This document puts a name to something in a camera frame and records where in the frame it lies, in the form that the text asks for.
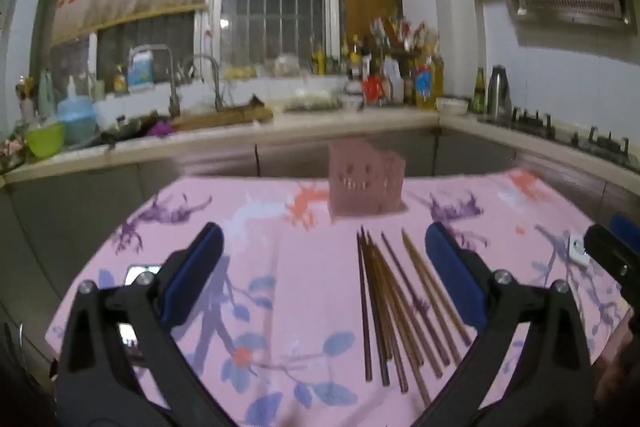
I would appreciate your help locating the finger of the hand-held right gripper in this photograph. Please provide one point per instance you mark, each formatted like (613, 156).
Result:
(626, 229)
(606, 249)

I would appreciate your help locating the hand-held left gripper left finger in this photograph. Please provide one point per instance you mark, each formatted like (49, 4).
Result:
(194, 274)

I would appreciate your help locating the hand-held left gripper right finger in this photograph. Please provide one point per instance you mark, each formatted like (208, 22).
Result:
(456, 277)

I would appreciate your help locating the bundle of wooden chopsticks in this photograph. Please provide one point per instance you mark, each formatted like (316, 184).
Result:
(387, 307)

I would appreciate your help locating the pink perforated utensil holder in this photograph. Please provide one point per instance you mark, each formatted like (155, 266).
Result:
(361, 187)

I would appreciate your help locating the person's right forearm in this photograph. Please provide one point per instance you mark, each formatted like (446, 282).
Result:
(620, 357)

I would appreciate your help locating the white power adapter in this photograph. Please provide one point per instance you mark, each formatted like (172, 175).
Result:
(577, 252)

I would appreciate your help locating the smartphone with lit screen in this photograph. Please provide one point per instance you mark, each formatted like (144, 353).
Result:
(141, 272)

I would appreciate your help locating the pink floral tablecloth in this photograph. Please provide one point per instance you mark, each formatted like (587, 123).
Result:
(280, 267)

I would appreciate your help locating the black gas stove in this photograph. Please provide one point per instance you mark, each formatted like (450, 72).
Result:
(560, 134)

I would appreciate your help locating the purple cloth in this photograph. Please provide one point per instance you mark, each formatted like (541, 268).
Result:
(159, 128)

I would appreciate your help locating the flat wooden chopping board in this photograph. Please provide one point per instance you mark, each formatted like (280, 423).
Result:
(225, 117)

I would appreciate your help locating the white ceramic bowl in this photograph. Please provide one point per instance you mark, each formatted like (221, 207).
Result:
(452, 105)

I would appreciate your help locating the tall steel faucet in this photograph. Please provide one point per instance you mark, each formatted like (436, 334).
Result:
(172, 92)

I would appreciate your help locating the steel thermos jug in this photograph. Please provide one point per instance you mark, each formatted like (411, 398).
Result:
(498, 94)

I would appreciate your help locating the green glass bottle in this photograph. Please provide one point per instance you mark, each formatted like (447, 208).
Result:
(479, 92)

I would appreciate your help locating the kitchen counter with cabinets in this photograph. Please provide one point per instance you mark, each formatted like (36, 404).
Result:
(350, 123)

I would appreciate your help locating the yellow cooking oil bottle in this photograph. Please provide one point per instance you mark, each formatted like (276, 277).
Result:
(429, 87)

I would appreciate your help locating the curved steel faucet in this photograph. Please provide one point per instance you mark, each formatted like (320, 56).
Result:
(216, 82)

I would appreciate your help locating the blue lidded plastic container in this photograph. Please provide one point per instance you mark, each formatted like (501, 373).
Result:
(76, 119)

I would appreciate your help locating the green plastic bowl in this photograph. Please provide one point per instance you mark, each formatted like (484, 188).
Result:
(45, 141)

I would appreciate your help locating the white food container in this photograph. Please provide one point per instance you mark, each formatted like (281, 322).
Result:
(307, 101)

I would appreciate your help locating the row of condiment bottles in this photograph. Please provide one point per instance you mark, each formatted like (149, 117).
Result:
(375, 82)

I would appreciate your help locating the white jug with blue label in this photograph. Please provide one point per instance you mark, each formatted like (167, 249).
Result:
(140, 69)

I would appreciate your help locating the pale green bottle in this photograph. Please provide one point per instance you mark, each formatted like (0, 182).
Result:
(46, 94)

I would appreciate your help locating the hanging wooden cutting board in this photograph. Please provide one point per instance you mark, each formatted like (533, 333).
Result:
(367, 2)

